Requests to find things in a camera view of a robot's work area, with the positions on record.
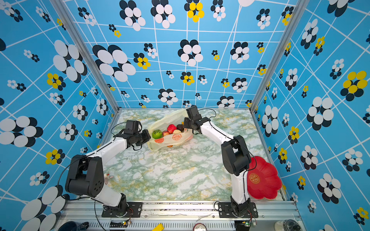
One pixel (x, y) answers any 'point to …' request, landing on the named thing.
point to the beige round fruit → (177, 131)
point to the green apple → (157, 134)
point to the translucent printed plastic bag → (176, 118)
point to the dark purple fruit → (180, 127)
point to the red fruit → (170, 128)
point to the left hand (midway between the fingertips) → (153, 134)
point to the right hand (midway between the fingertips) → (188, 121)
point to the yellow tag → (159, 227)
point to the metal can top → (199, 226)
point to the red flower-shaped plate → (263, 179)
